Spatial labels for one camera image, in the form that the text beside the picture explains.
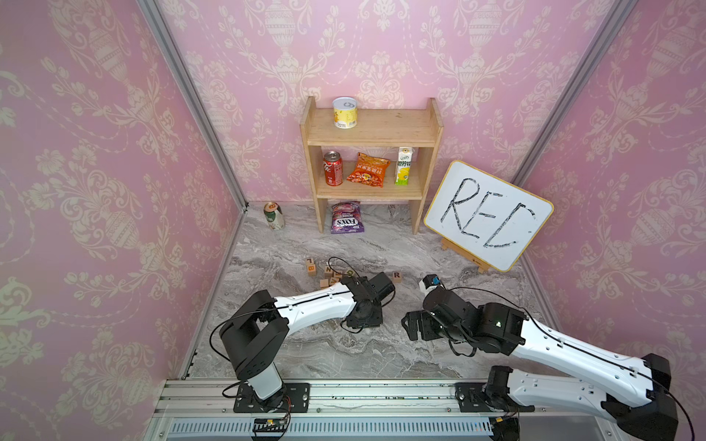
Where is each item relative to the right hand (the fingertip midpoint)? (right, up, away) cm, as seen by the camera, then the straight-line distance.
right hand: (416, 321), depth 72 cm
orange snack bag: (-11, +45, +25) cm, 53 cm away
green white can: (-48, +29, +34) cm, 66 cm away
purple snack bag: (-20, +29, +41) cm, 54 cm away
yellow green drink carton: (0, +46, +19) cm, 49 cm away
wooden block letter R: (-2, +8, +23) cm, 24 cm away
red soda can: (-24, +45, +18) cm, 54 cm away
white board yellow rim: (+27, +27, +20) cm, 43 cm away
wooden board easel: (+28, +12, +25) cm, 39 cm away
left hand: (-10, -5, +11) cm, 16 cm away
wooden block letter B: (-32, +11, +25) cm, 42 cm away
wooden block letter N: (-26, +9, +25) cm, 37 cm away
